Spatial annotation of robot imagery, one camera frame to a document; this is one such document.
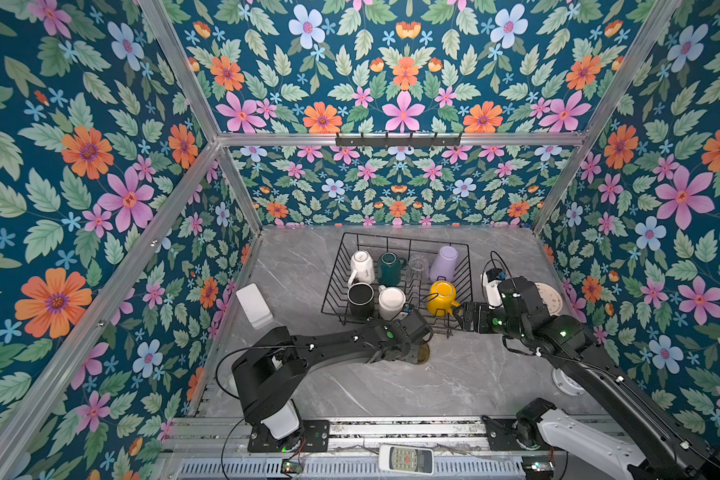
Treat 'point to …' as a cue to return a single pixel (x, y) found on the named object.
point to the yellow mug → (441, 298)
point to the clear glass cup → (418, 269)
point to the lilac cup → (444, 264)
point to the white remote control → (406, 459)
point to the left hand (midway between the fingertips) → (418, 348)
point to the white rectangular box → (254, 306)
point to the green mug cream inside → (389, 269)
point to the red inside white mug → (391, 301)
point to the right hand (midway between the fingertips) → (467, 309)
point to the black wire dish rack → (335, 300)
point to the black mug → (361, 298)
